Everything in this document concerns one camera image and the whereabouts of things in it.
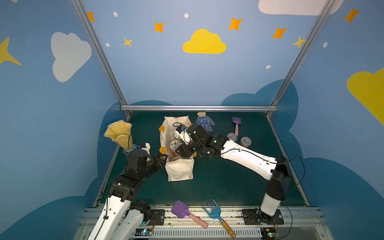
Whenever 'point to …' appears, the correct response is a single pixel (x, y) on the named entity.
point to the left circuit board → (139, 232)
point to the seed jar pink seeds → (232, 136)
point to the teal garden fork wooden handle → (216, 214)
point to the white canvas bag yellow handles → (177, 168)
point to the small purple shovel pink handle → (237, 121)
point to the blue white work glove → (202, 119)
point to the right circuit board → (268, 233)
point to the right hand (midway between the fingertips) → (183, 145)
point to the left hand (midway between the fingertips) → (169, 157)
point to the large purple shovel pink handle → (180, 209)
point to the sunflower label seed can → (177, 135)
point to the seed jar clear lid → (245, 142)
